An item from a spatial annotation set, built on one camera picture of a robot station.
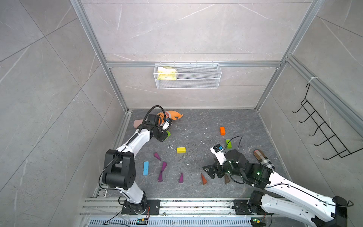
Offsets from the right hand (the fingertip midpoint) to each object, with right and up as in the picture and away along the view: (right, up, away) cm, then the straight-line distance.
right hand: (209, 164), depth 73 cm
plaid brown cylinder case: (+37, -2, +15) cm, 40 cm away
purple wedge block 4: (-15, -12, +11) cm, 22 cm away
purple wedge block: (-32, -1, +19) cm, 37 cm away
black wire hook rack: (+55, +17, -7) cm, 58 cm away
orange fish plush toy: (-25, +28, +36) cm, 51 cm away
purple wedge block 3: (-28, -11, +9) cm, 31 cm away
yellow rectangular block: (-16, +3, +20) cm, 26 cm away
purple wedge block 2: (-26, -5, +14) cm, 30 cm away
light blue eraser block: (-37, -7, +13) cm, 40 cm away
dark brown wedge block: (+12, -12, +10) cm, 20 cm away
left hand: (-26, +16, +19) cm, 36 cm away
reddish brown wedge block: (-2, -12, +9) cm, 15 cm away
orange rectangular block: (+15, +15, +31) cm, 38 cm away
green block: (+18, +6, +23) cm, 29 cm away
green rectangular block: (-23, +14, +18) cm, 32 cm away
